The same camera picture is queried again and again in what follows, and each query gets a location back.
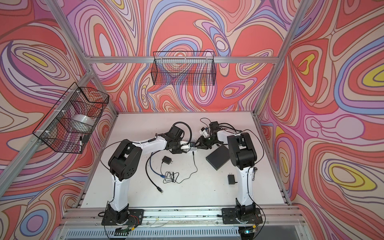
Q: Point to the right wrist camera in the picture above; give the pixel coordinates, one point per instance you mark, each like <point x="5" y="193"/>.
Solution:
<point x="205" y="132"/>

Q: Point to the black power adapter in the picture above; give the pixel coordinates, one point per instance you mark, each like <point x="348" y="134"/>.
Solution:
<point x="173" y="177"/>
<point x="232" y="180"/>

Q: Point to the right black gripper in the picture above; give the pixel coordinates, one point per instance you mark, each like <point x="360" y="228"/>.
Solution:
<point x="201" y="141"/>

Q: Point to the back black wire basket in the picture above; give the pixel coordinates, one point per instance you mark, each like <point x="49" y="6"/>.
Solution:
<point x="184" y="73"/>

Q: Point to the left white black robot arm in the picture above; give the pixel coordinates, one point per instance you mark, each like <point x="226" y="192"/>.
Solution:
<point x="124" y="162"/>

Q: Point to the left black wire basket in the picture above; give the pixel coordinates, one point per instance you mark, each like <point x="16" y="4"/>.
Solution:
<point x="74" y="120"/>

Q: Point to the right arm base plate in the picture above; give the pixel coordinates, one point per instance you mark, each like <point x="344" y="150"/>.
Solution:
<point x="234" y="216"/>

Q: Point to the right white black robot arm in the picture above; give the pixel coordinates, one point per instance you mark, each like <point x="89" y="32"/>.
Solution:
<point x="237" y="147"/>

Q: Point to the aluminium frame rail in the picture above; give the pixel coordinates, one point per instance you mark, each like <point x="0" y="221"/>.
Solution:
<point x="219" y="60"/>

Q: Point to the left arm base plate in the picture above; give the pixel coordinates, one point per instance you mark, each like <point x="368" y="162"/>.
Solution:
<point x="131" y="218"/>

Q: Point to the black wire basket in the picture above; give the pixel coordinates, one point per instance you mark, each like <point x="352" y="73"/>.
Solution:
<point x="74" y="120"/>
<point x="184" y="73"/>

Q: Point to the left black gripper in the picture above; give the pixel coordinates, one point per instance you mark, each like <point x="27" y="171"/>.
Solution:
<point x="177" y="152"/>

